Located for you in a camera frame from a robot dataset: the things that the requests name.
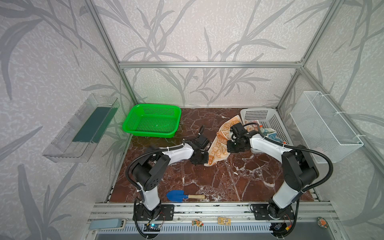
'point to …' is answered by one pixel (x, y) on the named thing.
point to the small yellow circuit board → (224, 221)
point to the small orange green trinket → (197, 223)
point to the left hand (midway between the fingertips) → (207, 157)
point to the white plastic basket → (267, 118)
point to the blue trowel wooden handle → (179, 195)
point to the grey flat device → (107, 223)
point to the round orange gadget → (322, 222)
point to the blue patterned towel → (270, 133)
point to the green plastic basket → (153, 120)
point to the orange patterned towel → (218, 150)
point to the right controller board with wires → (283, 229)
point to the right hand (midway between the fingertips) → (228, 144)
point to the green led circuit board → (152, 227)
